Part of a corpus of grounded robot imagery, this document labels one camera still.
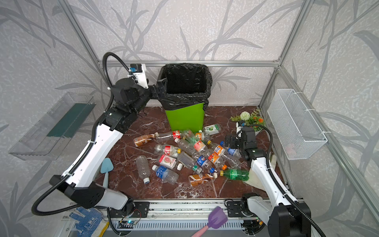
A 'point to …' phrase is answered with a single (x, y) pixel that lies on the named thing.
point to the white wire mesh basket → (296, 132)
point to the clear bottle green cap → (186, 161)
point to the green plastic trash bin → (191, 118)
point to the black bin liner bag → (186, 84)
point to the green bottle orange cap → (235, 174)
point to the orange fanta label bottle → (217, 155)
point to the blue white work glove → (87, 220)
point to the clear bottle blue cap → (235, 152)
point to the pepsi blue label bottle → (203, 161)
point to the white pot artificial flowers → (252, 118)
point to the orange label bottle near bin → (200, 136)
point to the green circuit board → (130, 222)
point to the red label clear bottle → (167, 149)
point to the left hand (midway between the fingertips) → (160, 75)
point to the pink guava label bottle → (167, 161)
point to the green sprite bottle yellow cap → (189, 136)
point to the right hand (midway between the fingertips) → (233, 132)
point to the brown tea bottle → (141, 139)
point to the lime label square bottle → (212, 129)
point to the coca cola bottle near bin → (176, 134)
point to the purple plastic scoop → (217, 218)
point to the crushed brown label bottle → (196, 179)
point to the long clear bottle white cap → (189, 147)
